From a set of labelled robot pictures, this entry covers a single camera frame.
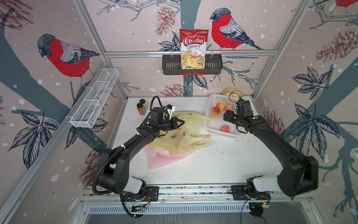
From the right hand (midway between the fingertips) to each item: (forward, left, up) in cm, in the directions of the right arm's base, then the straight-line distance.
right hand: (227, 115), depth 87 cm
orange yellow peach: (+18, 0, -11) cm, 21 cm away
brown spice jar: (+10, +60, -7) cm, 61 cm away
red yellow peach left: (+13, +5, -11) cm, 17 cm away
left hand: (-7, +26, +3) cm, 27 cm away
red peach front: (-2, -1, -12) cm, 13 cm away
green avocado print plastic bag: (-16, +26, -1) cm, 30 cm away
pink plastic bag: (-22, +46, -17) cm, 54 cm away
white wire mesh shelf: (-13, +79, +14) cm, 81 cm away
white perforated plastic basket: (-5, +3, +17) cm, 18 cm away
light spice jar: (+17, +61, -7) cm, 63 cm away
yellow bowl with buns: (+38, -10, -13) cm, 41 cm away
